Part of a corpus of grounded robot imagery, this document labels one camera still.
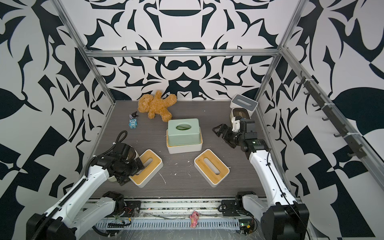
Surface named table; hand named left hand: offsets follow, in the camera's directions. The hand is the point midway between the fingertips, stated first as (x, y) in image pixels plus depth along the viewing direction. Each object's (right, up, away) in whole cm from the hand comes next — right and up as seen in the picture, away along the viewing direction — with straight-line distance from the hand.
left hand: (138, 169), depth 81 cm
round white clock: (+60, -25, -13) cm, 66 cm away
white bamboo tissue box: (+24, +10, +8) cm, 27 cm away
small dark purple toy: (-13, +29, +27) cm, 42 cm away
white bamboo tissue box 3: (+40, -1, +5) cm, 40 cm away
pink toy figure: (+30, -18, -12) cm, 37 cm away
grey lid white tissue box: (+64, +40, +35) cm, 83 cm away
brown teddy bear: (+4, +36, +27) cm, 45 cm away
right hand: (+42, +21, -3) cm, 47 cm away
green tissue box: (+24, +20, 0) cm, 31 cm away
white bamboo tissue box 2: (+7, +2, +3) cm, 8 cm away
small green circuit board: (+54, -23, -10) cm, 60 cm away
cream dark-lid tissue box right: (+61, +30, +24) cm, 73 cm away
